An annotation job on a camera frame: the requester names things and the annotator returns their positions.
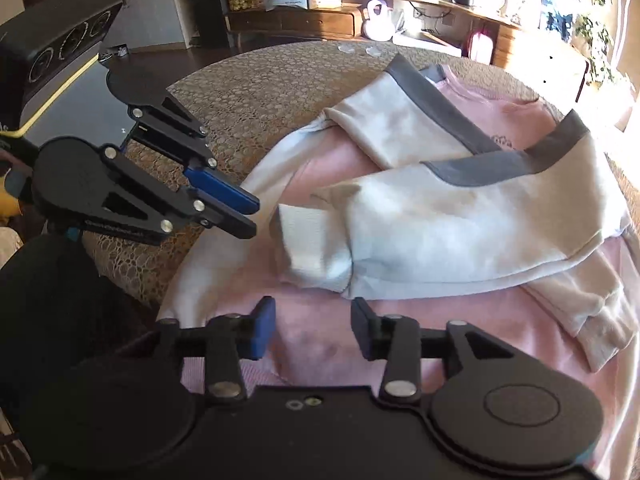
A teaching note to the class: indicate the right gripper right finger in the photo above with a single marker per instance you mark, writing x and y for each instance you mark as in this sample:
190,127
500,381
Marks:
402,343

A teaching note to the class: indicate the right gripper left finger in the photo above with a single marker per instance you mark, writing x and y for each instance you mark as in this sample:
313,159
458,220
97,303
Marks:
224,342

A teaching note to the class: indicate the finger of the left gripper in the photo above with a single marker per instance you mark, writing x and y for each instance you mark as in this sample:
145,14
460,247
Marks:
210,214
220,187

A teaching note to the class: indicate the pink white grey sweatshirt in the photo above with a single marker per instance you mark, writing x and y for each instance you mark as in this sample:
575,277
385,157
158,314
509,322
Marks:
434,200

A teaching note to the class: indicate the wooden TV cabinet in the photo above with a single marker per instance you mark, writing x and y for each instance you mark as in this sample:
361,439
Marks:
536,57

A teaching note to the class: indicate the white kettlebell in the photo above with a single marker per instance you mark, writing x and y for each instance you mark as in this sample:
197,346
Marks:
378,21

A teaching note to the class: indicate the pink container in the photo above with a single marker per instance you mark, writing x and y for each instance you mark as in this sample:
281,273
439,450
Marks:
480,47

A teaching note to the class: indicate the green potted plant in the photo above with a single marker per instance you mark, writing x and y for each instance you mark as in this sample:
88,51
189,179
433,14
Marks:
587,25

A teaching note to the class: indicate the black camera box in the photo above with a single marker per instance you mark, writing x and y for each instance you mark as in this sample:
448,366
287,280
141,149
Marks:
42,48

